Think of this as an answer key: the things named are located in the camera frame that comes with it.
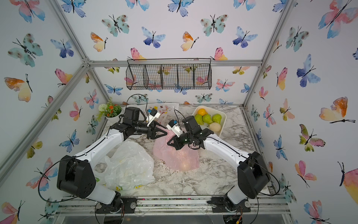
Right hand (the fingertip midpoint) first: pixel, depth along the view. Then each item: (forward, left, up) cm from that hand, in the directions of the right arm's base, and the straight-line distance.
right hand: (169, 142), depth 77 cm
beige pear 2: (-8, -10, -14) cm, 18 cm away
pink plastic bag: (-5, -9, -10) cm, 14 cm away
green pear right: (+30, -31, -14) cm, 45 cm away
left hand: (+5, +2, +5) cm, 7 cm away
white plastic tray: (+37, -15, -13) cm, 43 cm away
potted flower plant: (+24, +43, -3) cm, 49 cm away
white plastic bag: (-10, +23, -12) cm, 27 cm away
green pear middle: (+29, -23, -13) cm, 39 cm away
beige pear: (+22, -28, -14) cm, 38 cm away
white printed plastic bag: (+36, +8, -14) cm, 40 cm away
